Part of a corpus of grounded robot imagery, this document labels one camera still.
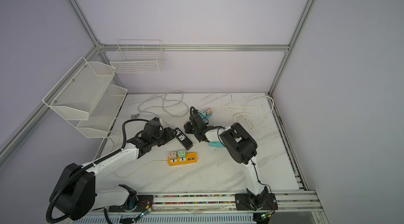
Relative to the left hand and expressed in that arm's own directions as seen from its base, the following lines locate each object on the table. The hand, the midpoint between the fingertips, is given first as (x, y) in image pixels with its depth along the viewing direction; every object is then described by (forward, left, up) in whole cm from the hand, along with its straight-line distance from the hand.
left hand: (174, 134), depth 86 cm
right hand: (+10, -4, -7) cm, 13 cm away
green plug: (-10, -5, -4) cm, 12 cm away
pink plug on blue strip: (+20, -19, -3) cm, 28 cm away
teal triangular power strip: (-2, -25, -7) cm, 26 cm away
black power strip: (+1, -4, -8) cm, 9 cm away
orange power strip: (-11, -9, -8) cm, 16 cm away
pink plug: (-11, 0, -4) cm, 12 cm away
